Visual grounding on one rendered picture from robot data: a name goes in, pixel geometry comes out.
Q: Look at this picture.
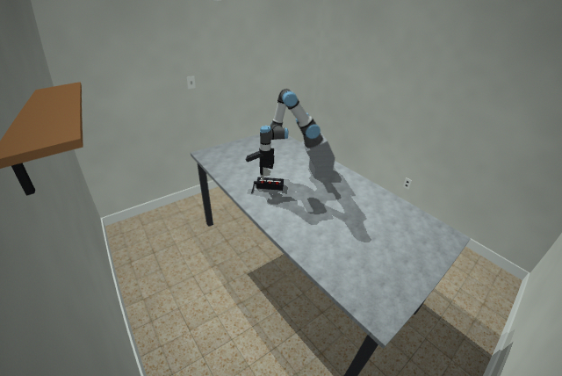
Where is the black power strip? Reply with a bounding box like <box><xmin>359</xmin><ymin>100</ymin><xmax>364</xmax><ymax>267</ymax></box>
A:
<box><xmin>254</xmin><ymin>177</ymin><xmax>284</xmax><ymax>191</ymax></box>

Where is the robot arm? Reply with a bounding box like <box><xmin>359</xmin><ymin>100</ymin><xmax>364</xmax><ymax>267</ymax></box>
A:
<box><xmin>246</xmin><ymin>89</ymin><xmax>323</xmax><ymax>162</ymax></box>

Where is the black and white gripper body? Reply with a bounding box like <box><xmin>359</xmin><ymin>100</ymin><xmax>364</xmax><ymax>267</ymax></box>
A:
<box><xmin>259</xmin><ymin>148</ymin><xmax>274</xmax><ymax>169</ymax></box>

